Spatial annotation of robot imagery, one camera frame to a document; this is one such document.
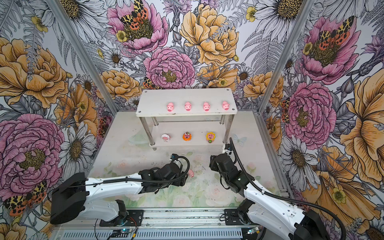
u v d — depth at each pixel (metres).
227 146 0.71
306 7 0.72
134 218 0.74
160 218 0.76
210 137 0.94
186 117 1.18
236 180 0.58
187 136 0.94
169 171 0.61
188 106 0.73
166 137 0.92
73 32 0.80
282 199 0.46
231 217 0.74
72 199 0.42
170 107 0.73
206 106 0.73
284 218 0.44
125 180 0.52
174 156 0.74
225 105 0.73
